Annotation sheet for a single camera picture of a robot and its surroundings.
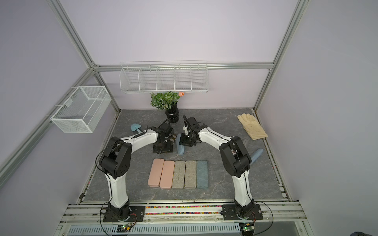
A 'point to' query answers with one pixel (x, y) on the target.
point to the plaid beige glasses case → (174, 137)
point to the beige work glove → (252, 126)
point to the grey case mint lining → (190, 178)
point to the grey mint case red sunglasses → (178, 180)
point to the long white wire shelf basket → (166, 76)
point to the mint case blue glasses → (202, 174)
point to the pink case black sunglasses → (167, 175)
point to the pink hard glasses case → (155, 172)
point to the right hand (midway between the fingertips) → (180, 142)
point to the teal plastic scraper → (136, 127)
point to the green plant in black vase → (167, 101)
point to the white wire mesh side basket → (81, 109)
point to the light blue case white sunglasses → (180, 148)
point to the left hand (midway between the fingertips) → (166, 151)
